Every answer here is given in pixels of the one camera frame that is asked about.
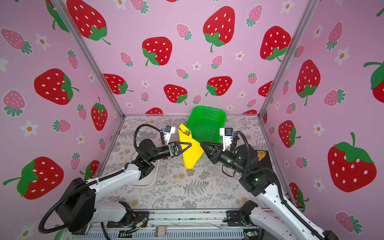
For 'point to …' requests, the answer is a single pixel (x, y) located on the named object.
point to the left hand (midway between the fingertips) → (190, 147)
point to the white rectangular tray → (149, 180)
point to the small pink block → (160, 231)
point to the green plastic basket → (204, 123)
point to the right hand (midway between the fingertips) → (200, 144)
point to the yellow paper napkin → (192, 153)
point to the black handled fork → (187, 133)
